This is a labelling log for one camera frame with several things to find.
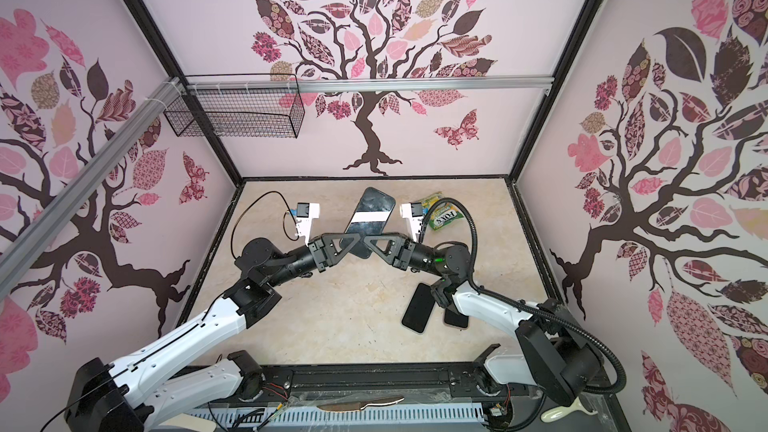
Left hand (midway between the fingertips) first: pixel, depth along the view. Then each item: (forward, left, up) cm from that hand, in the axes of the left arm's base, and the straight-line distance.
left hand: (362, 244), depth 62 cm
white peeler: (-27, -45, -32) cm, 62 cm away
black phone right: (-5, -24, -32) cm, 41 cm away
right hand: (0, -1, +1) cm, 2 cm away
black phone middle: (-2, -15, -32) cm, 36 cm away
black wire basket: (+74, +57, -17) cm, 95 cm away
